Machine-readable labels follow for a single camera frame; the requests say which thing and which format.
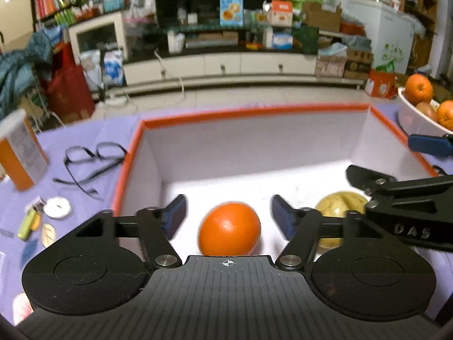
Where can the white glass-door cabinet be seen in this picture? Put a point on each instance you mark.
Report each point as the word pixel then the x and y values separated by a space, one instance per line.
pixel 95 33

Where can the orange cardboard box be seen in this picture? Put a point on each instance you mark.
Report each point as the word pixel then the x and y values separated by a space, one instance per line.
pixel 248 155

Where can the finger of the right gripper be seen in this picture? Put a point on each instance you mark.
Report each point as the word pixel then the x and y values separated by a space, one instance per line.
pixel 435 146
pixel 365 179

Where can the white tv cabinet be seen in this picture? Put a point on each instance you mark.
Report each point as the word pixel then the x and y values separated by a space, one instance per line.
pixel 223 67

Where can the yellow pear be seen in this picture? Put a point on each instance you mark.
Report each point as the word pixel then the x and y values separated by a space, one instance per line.
pixel 337 205

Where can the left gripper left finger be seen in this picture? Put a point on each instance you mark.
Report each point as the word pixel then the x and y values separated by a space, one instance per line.
pixel 104 262

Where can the white fruit bowl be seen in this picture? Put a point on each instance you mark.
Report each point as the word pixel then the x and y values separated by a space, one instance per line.
pixel 412 121

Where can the orange white canister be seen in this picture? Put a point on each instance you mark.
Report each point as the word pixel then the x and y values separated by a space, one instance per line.
pixel 22 157

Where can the white round tag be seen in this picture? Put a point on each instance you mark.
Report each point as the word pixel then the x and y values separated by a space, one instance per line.
pixel 57 208

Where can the black eyeglasses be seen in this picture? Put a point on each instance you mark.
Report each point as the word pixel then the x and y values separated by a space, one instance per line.
pixel 84 166

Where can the white chest freezer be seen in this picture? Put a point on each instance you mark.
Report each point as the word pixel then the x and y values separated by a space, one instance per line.
pixel 391 32

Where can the red gift bag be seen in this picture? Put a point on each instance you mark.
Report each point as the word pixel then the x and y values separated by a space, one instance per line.
pixel 67 92

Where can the orange white carton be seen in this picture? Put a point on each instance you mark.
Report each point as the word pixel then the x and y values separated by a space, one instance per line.
pixel 280 13

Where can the orange atop bowl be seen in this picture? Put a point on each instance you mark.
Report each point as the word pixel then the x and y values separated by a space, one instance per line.
pixel 418 89

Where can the teal down jacket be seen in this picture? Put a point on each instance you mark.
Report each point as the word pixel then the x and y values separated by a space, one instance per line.
pixel 18 69

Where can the brown cardboard box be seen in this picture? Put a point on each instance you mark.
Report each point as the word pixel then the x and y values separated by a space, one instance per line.
pixel 323 16

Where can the large orange in box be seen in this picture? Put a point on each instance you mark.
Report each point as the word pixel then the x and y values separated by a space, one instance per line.
pixel 230 229

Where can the blue snack box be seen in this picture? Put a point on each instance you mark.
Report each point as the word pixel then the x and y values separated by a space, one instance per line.
pixel 231 13

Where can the orange at bowl right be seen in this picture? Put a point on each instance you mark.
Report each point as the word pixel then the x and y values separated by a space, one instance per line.
pixel 445 115

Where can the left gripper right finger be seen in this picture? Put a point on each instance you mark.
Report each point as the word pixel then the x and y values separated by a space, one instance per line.
pixel 352 264

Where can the green yellow keychain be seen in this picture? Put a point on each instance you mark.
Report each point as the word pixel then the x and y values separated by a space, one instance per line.
pixel 32 218

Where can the purple floral tablecloth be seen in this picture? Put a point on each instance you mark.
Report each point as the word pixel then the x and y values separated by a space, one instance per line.
pixel 16 252

